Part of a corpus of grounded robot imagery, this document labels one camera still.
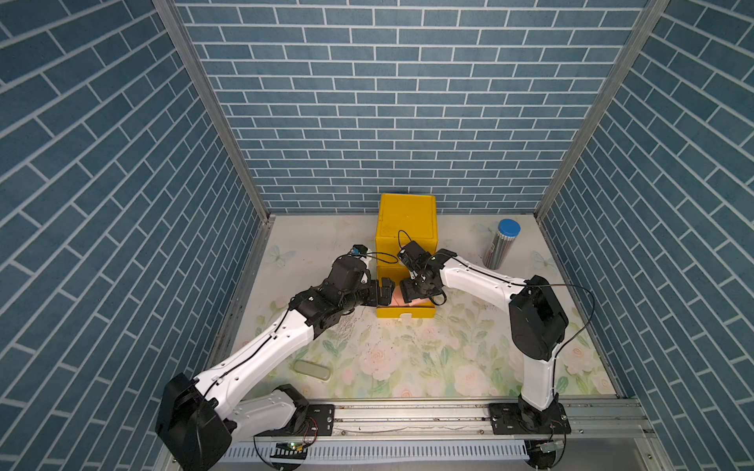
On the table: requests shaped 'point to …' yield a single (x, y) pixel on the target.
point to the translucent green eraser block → (313, 370)
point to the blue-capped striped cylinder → (502, 243)
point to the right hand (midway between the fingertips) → (415, 293)
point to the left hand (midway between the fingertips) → (388, 285)
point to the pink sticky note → (399, 299)
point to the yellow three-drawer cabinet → (400, 220)
